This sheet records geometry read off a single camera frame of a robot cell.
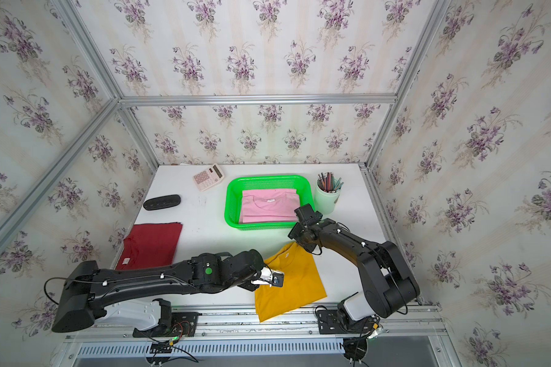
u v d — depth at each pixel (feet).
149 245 3.00
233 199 3.30
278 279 1.95
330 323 2.39
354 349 2.30
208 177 3.66
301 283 2.67
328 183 3.13
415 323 2.45
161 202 3.32
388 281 1.42
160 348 2.35
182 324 2.38
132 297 1.49
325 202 3.11
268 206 3.32
